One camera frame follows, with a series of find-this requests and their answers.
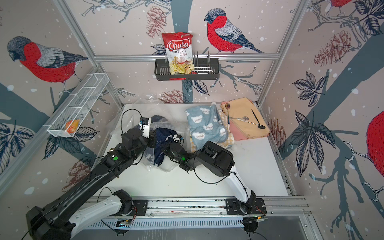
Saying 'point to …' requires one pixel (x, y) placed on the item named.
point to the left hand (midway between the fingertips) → (158, 127)
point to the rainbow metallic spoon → (227, 106)
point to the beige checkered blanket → (229, 143)
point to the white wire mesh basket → (79, 104)
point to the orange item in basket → (72, 126)
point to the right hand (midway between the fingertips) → (157, 145)
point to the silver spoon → (245, 117)
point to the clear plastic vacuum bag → (129, 118)
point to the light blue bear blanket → (205, 124)
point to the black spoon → (259, 126)
